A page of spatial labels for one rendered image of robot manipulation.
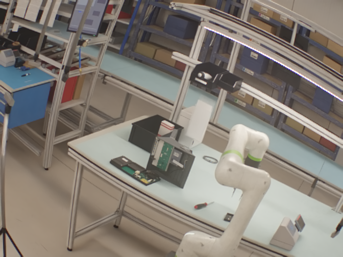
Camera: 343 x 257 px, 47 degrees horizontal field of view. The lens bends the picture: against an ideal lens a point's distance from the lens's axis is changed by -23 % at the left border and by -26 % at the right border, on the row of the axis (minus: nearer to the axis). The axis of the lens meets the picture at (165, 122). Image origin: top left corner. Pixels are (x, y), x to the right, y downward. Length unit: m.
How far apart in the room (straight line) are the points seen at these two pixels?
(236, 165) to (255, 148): 0.42
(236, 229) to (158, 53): 4.93
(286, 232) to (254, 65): 4.12
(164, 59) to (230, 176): 4.85
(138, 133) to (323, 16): 4.12
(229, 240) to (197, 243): 0.16
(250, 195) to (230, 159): 0.20
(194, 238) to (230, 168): 0.39
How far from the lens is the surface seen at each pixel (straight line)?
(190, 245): 2.20
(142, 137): 3.01
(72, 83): 4.40
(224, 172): 2.05
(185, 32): 6.64
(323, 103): 6.04
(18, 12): 4.56
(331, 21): 6.41
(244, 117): 4.46
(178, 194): 2.64
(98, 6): 3.51
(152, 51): 6.87
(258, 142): 2.45
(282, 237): 2.40
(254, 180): 2.06
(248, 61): 6.24
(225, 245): 2.20
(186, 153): 2.67
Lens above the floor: 2.24
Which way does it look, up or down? 21 degrees down
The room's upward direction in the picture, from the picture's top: 18 degrees clockwise
